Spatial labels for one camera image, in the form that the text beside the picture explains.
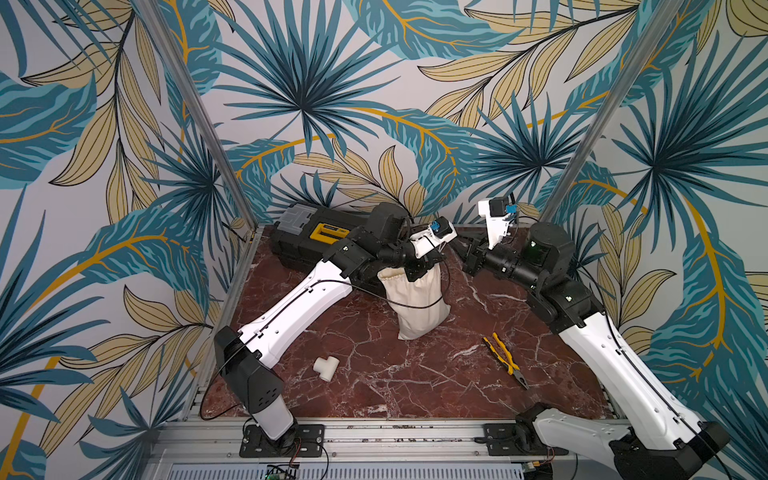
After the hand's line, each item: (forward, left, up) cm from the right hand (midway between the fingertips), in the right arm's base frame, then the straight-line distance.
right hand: (427, 247), depth 59 cm
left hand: (+4, -4, -8) cm, 10 cm away
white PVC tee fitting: (-9, +25, -39) cm, 47 cm away
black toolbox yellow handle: (+27, +33, -23) cm, 49 cm away
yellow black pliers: (-10, -28, -41) cm, 51 cm away
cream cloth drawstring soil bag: (-2, +2, -27) cm, 27 cm away
